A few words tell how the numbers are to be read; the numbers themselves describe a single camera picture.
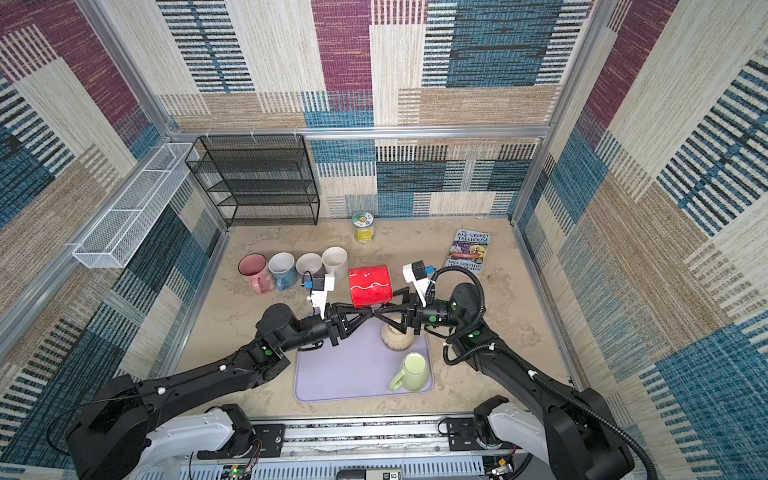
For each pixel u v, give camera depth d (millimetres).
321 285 627
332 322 615
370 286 624
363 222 1087
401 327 627
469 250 1083
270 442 735
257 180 1108
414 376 744
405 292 693
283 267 970
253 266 954
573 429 402
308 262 989
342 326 638
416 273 622
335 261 1003
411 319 619
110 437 409
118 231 727
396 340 820
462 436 731
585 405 416
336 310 644
